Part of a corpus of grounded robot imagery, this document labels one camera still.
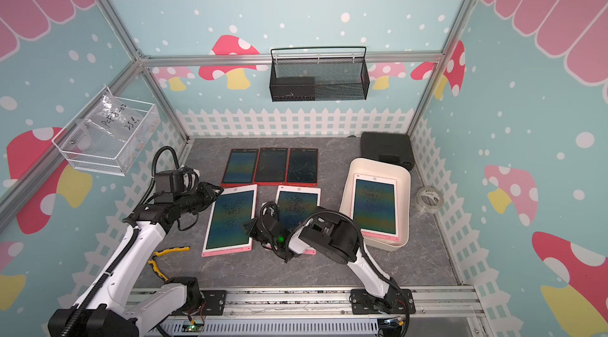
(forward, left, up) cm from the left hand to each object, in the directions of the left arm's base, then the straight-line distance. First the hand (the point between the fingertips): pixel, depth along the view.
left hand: (222, 194), depth 80 cm
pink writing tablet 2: (+3, +2, -16) cm, 17 cm away
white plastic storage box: (+22, -54, -12) cm, 59 cm away
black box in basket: (+42, -22, +13) cm, 49 cm away
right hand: (-5, -4, -15) cm, 16 cm away
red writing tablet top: (+25, +4, -18) cm, 31 cm away
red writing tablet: (+26, -11, -17) cm, 33 cm away
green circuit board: (-36, +6, -19) cm, 41 cm away
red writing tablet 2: (+25, -26, -17) cm, 40 cm away
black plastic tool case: (+34, -65, -11) cm, 74 cm away
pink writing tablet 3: (+6, -23, -17) cm, 29 cm away
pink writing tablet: (+6, -56, -17) cm, 59 cm away
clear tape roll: (+8, -79, -16) cm, 81 cm away
